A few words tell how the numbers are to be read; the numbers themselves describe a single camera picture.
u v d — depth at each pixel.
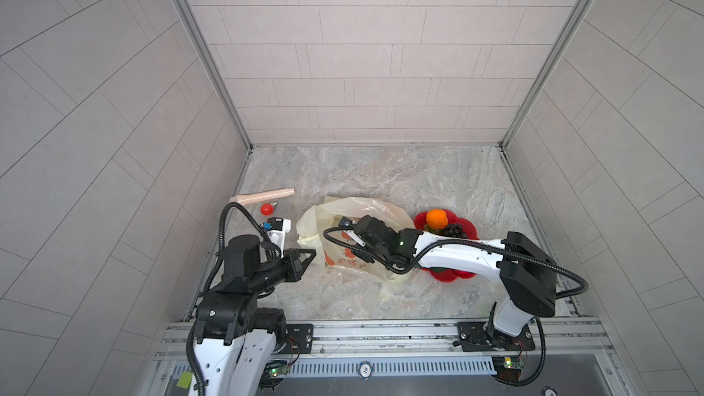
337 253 0.85
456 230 0.87
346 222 0.69
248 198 0.95
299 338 0.71
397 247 0.60
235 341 0.43
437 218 0.85
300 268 0.56
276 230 0.59
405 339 0.73
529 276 0.43
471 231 0.87
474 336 0.71
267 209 0.94
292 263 0.56
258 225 0.58
